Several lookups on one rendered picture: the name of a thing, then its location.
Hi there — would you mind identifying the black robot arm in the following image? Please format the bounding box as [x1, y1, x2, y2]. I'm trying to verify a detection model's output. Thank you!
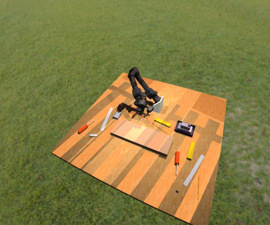
[128, 67, 162, 112]

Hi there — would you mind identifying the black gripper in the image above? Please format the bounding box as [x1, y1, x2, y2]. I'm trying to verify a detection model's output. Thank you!
[134, 101, 154, 114]

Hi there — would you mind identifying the yellow rectangular block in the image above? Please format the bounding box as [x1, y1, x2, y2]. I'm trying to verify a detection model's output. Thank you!
[187, 142, 195, 160]
[154, 117, 171, 128]

